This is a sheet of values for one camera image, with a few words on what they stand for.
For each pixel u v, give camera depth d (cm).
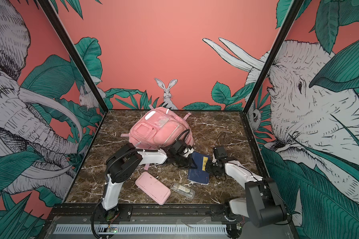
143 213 75
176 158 79
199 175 86
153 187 81
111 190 56
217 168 66
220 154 72
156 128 104
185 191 80
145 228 78
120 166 52
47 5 69
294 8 70
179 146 76
